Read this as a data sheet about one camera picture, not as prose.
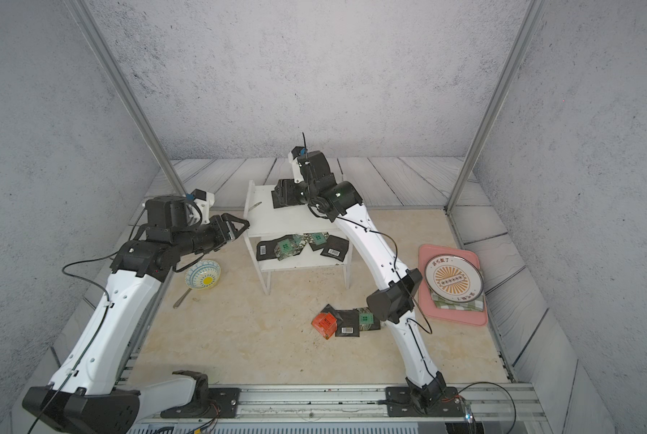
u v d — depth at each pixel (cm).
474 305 90
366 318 87
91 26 73
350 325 87
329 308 91
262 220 76
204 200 63
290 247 87
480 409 73
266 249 87
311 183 59
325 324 87
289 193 68
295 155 68
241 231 67
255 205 77
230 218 64
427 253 104
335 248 87
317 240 90
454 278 96
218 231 60
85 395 37
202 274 99
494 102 87
